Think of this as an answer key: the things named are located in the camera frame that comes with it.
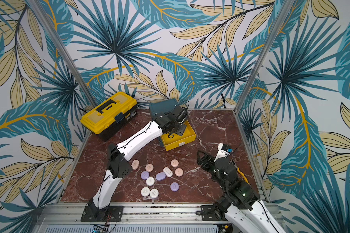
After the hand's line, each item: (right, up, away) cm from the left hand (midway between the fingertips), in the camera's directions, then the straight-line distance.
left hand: (180, 129), depth 85 cm
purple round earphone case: (-20, -27, 0) cm, 33 cm away
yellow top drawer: (-5, -6, -2) cm, 9 cm away
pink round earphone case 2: (-3, -21, +5) cm, 22 cm away
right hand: (+10, -11, -15) cm, 21 cm away
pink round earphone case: (-18, -23, +3) cm, 30 cm away
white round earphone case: (-17, -29, -2) cm, 34 cm away
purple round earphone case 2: (-3, -32, -3) cm, 32 cm away
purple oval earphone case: (-11, -27, -1) cm, 29 cm away
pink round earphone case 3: (-1, -26, +1) cm, 26 cm away
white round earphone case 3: (-14, -34, -6) cm, 38 cm away
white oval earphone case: (-7, -25, +1) cm, 26 cm away
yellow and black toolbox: (-44, +8, +9) cm, 45 cm away
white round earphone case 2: (-19, -34, -6) cm, 39 cm away
